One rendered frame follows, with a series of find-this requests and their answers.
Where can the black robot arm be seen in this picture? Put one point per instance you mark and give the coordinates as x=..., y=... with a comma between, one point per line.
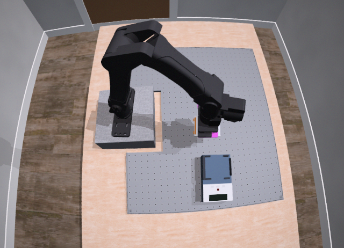
x=127, y=50

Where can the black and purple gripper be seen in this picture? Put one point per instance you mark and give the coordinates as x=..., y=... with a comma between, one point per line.
x=204, y=130

